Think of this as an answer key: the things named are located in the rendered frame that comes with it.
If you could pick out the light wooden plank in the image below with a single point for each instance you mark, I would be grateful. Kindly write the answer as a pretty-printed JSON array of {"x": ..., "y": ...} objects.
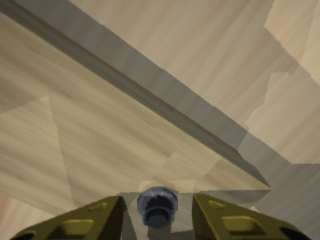
[{"x": 128, "y": 79}]

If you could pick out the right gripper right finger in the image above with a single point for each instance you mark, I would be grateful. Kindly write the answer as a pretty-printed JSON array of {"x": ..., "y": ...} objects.
[{"x": 216, "y": 219}]

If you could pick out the dark grey hex nut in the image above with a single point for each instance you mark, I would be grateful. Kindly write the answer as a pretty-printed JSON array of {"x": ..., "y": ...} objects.
[{"x": 157, "y": 198}]

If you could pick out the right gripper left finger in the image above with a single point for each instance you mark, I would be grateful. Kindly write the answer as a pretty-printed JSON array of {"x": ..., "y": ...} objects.
[{"x": 100, "y": 220}]

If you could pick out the light wooden slat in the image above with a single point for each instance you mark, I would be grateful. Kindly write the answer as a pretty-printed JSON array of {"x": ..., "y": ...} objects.
[{"x": 73, "y": 132}]

